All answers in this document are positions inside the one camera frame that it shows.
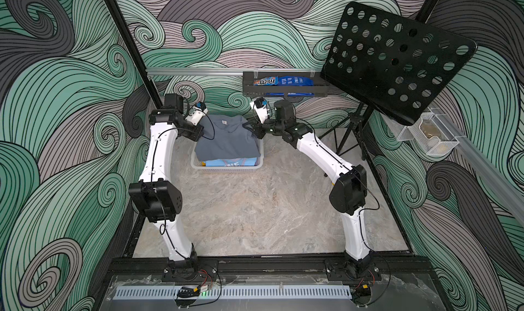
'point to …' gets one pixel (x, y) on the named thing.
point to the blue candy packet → (284, 80)
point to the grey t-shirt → (226, 137)
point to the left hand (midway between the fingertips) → (199, 129)
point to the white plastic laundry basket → (199, 166)
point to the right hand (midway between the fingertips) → (248, 122)
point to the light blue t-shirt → (243, 161)
